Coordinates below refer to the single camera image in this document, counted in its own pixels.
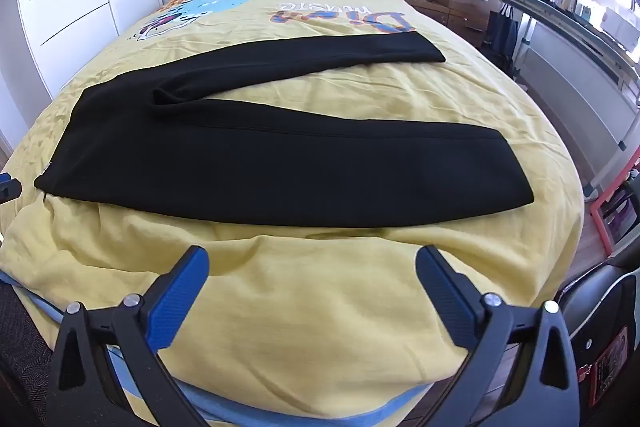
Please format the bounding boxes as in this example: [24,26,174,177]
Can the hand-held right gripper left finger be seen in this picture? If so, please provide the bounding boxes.
[45,246,211,427]

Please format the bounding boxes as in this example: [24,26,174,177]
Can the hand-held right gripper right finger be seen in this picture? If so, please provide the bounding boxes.
[415,245,596,427]

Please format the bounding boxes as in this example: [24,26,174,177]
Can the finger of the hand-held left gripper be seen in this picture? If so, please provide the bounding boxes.
[0,173,22,204]

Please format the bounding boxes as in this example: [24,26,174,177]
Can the black pants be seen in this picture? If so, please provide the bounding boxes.
[34,32,536,228]

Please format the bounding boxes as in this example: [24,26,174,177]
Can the yellow printed blanket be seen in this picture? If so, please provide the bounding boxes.
[0,0,586,427]

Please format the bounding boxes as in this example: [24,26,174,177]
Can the black and white office chair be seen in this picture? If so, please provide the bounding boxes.
[555,252,640,427]

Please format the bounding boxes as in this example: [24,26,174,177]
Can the dark grey cloth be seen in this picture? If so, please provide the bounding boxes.
[0,282,53,427]

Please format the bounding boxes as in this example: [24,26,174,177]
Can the pink metal rack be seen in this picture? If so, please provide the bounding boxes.
[590,184,640,258]

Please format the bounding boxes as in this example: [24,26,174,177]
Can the black bag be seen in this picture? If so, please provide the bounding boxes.
[482,4,523,62]

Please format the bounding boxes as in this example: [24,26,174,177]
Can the low wooden nightstand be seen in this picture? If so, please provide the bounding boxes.
[402,0,451,25]

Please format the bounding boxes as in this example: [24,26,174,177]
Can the grey desk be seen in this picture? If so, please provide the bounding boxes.
[500,0,640,108]

